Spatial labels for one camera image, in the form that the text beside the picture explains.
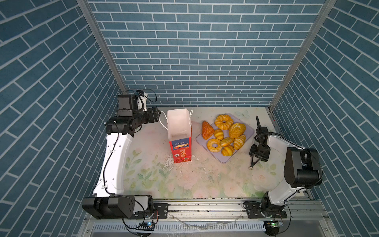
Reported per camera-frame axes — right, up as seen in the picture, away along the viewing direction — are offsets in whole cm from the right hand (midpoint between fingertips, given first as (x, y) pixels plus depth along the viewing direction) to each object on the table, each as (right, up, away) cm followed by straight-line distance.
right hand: (255, 154), depth 93 cm
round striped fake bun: (-18, +3, -1) cm, 18 cm away
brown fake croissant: (-30, +15, +8) cm, 35 cm away
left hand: (-58, +26, -21) cm, 67 cm away
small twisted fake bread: (-18, +8, +2) cm, 20 cm away
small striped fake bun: (-22, +12, +8) cm, 26 cm away
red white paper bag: (-49, +13, +3) cm, 51 cm away
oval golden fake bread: (-10, +16, +6) cm, 20 cm away
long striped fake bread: (-10, +8, +3) cm, 13 cm away
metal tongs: (-3, -4, -5) cm, 7 cm away
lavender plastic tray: (-24, 0, 0) cm, 24 cm away
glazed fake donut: (-26, +5, +4) cm, 27 cm away
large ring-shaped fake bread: (-17, +21, +15) cm, 31 cm away
